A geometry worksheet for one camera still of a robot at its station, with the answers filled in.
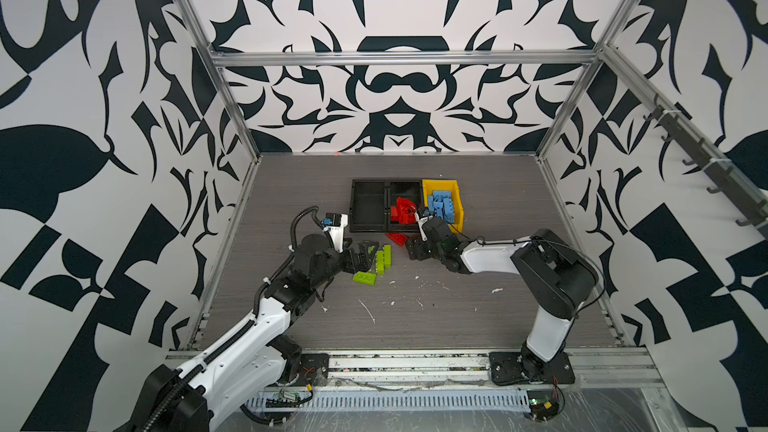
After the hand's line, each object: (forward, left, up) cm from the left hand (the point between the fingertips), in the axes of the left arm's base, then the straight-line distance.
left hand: (366, 237), depth 78 cm
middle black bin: (+30, -13, -18) cm, 38 cm away
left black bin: (+24, 0, -20) cm, 31 cm away
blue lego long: (+19, -23, -13) cm, 32 cm away
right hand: (+8, -15, -16) cm, 24 cm away
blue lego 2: (+16, -26, -13) cm, 33 cm away
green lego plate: (-6, -2, +5) cm, 8 cm away
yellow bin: (+24, -28, -10) cm, 39 cm away
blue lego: (+23, -27, -14) cm, 38 cm away
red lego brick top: (+9, -9, -16) cm, 20 cm away
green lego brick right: (0, -4, -14) cm, 14 cm away
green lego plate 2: (-4, +1, -17) cm, 18 cm away
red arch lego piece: (+16, -12, -13) cm, 24 cm away
